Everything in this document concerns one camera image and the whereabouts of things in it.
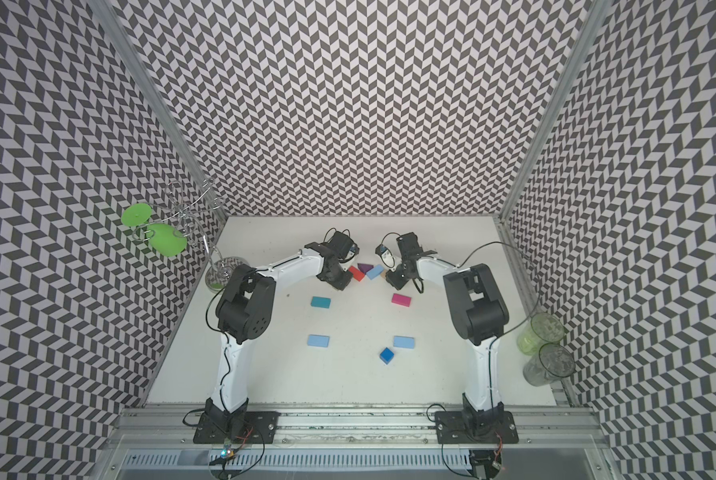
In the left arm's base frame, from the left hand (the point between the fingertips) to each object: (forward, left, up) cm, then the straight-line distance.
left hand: (339, 281), depth 100 cm
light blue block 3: (-20, -21, -2) cm, 29 cm away
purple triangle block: (+4, -9, +1) cm, 10 cm away
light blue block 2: (-20, +5, -1) cm, 21 cm away
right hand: (+2, -18, -1) cm, 19 cm away
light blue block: (+3, -12, +1) cm, 13 cm away
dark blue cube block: (-25, -15, +1) cm, 29 cm away
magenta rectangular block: (-7, -21, -1) cm, 22 cm away
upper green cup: (+1, +50, +31) cm, 59 cm away
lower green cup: (+1, +49, +21) cm, 53 cm away
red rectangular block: (+2, -6, 0) cm, 7 cm away
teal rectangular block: (-7, +5, -1) cm, 9 cm away
